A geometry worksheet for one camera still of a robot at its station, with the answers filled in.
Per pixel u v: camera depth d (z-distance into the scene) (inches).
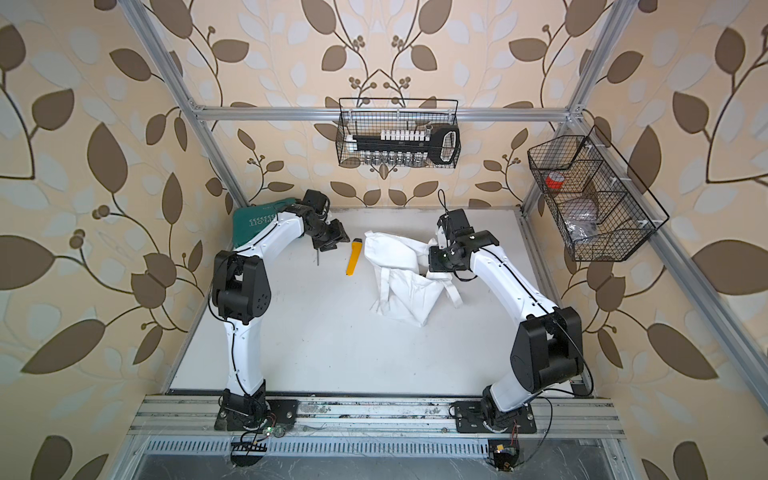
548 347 17.1
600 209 29.1
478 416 29.0
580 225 28.7
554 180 34.3
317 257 41.7
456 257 24.0
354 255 42.1
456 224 26.2
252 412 25.8
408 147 33.3
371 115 35.9
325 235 33.9
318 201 32.6
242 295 22.3
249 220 44.0
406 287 33.4
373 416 29.7
